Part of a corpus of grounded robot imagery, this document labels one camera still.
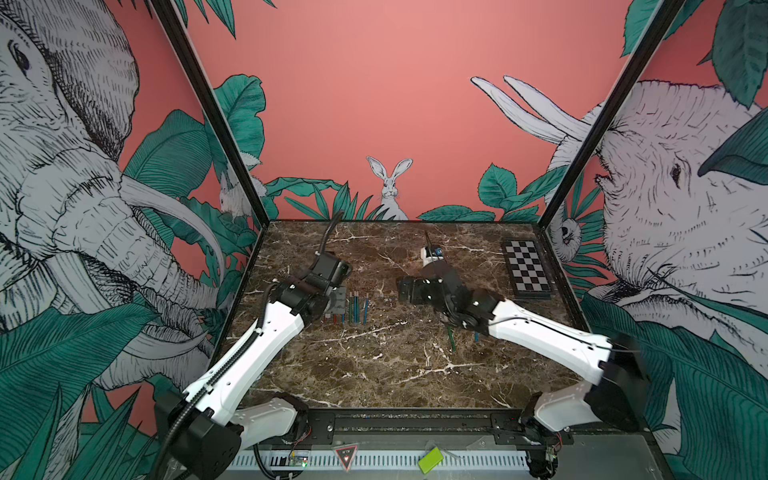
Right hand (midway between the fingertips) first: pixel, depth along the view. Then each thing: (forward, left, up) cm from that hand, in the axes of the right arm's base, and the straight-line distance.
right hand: (406, 277), depth 79 cm
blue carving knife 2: (+2, +16, -20) cm, 26 cm away
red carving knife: (-2, +25, -20) cm, 33 cm away
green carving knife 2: (-10, -15, -22) cm, 28 cm away
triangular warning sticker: (-38, +14, -20) cm, 45 cm away
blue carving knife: (-2, +20, -20) cm, 28 cm away
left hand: (-4, +19, -2) cm, 20 cm away
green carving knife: (+1, +13, -21) cm, 25 cm away
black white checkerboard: (+14, -43, -19) cm, 49 cm away
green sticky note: (-39, -6, -19) cm, 44 cm away
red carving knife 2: (-2, +22, -21) cm, 31 cm away
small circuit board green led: (-39, +26, -21) cm, 51 cm away
